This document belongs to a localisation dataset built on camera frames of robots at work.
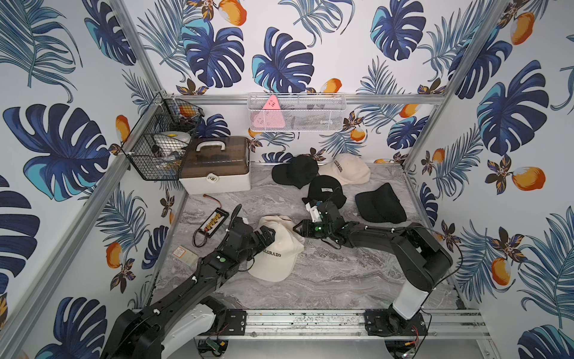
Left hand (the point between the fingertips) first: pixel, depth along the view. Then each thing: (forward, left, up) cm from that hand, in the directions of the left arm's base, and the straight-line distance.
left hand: (269, 234), depth 81 cm
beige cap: (-7, -2, -9) cm, 12 cm away
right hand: (+7, -10, -7) cm, 14 cm away
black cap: (+40, -10, -8) cm, 42 cm away
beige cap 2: (+13, -2, -10) cm, 17 cm away
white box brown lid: (+36, +31, -2) cm, 47 cm away
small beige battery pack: (-5, +34, -14) cm, 37 cm away
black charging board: (+10, +26, -12) cm, 31 cm away
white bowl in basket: (+22, +38, +21) cm, 49 cm away
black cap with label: (+29, -22, -7) cm, 37 cm away
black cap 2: (+24, -49, -10) cm, 55 cm away
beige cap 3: (+41, -34, -5) cm, 54 cm away
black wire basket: (+42, +48, +20) cm, 67 cm away
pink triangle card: (+40, +3, +22) cm, 46 cm away
